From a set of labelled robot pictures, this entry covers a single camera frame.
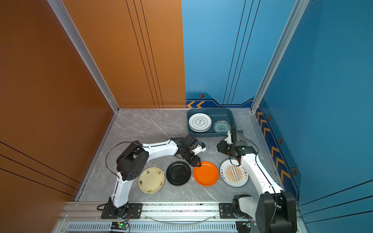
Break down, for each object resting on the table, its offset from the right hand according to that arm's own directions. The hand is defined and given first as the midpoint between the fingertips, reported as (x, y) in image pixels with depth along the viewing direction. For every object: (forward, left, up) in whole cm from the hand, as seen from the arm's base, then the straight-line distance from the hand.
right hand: (219, 146), depth 85 cm
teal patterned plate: (+24, -6, -10) cm, 27 cm away
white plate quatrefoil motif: (+26, +10, -8) cm, 29 cm away
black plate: (-12, +24, -11) cm, 29 cm away
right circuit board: (-38, -9, -12) cm, 41 cm away
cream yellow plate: (-17, +39, -6) cm, 43 cm away
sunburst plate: (-14, -10, -12) cm, 21 cm away
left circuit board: (-37, +52, -12) cm, 65 cm away
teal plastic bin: (+36, -3, -9) cm, 37 cm away
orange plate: (-13, +7, -11) cm, 18 cm away
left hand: (-6, +11, -10) cm, 16 cm away
